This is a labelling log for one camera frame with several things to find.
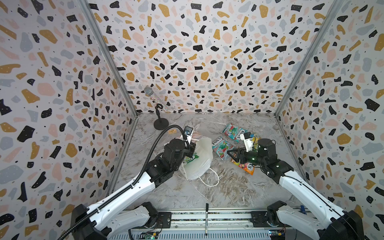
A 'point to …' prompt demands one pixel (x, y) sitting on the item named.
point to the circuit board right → (277, 234)
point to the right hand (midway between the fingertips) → (229, 149)
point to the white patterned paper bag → (195, 168)
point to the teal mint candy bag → (234, 132)
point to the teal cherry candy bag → (221, 146)
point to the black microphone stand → (160, 123)
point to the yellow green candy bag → (255, 141)
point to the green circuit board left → (150, 237)
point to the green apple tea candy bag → (187, 159)
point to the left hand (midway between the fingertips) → (190, 133)
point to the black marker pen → (206, 219)
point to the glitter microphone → (149, 91)
